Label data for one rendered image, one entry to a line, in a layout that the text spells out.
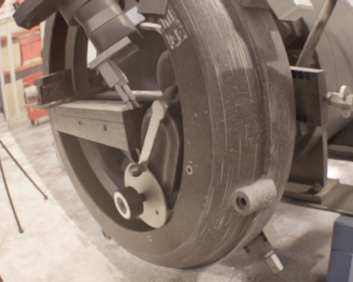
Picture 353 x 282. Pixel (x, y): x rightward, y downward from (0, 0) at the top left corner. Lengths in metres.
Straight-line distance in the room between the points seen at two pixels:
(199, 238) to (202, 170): 0.12
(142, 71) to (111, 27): 0.55
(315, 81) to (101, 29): 0.28
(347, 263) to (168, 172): 0.51
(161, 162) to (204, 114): 0.13
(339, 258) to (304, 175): 0.27
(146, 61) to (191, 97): 0.46
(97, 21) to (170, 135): 0.22
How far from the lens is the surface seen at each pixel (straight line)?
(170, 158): 0.54
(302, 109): 0.50
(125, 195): 0.58
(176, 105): 0.51
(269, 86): 0.43
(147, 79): 0.92
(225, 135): 0.44
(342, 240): 0.82
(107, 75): 0.37
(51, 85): 0.79
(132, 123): 0.58
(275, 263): 0.67
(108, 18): 0.37
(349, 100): 0.46
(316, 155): 0.90
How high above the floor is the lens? 0.65
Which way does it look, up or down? 13 degrees down
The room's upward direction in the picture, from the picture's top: 11 degrees counter-clockwise
